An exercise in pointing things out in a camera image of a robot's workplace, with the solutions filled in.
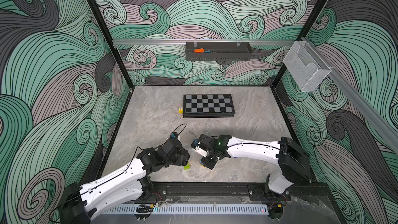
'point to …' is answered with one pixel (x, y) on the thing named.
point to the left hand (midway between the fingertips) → (183, 155)
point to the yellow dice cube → (180, 110)
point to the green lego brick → (187, 167)
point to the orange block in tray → (199, 50)
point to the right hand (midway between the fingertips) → (208, 160)
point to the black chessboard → (208, 106)
